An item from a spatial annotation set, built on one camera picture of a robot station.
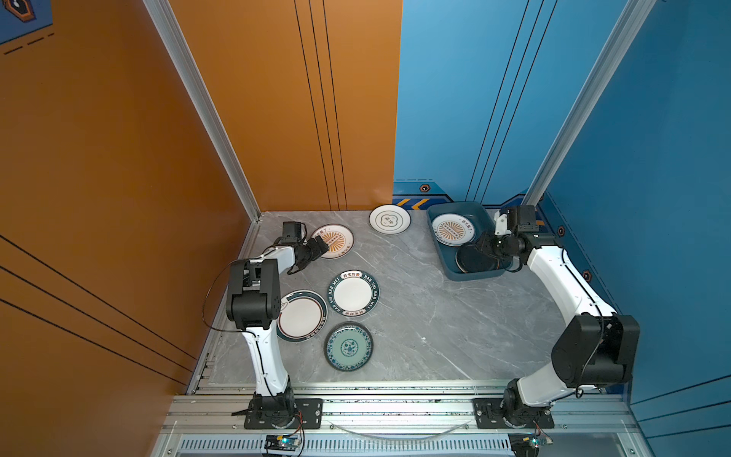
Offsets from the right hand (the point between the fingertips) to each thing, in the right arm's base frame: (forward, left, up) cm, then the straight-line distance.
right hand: (480, 243), depth 87 cm
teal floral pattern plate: (-26, +41, -18) cm, 51 cm away
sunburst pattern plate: (+20, +2, -15) cm, 25 cm away
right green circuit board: (-49, -5, -21) cm, 54 cm away
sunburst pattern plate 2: (+17, +48, -17) cm, 53 cm away
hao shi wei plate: (-7, +41, -18) cm, 45 cm away
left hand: (+10, +53, -14) cm, 56 cm away
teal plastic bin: (+23, -10, -14) cm, 28 cm away
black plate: (+6, -2, -16) cm, 17 cm away
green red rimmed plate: (-16, +57, -18) cm, 62 cm away
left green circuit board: (-49, +57, -19) cm, 78 cm away
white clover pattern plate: (+27, +27, -17) cm, 42 cm away
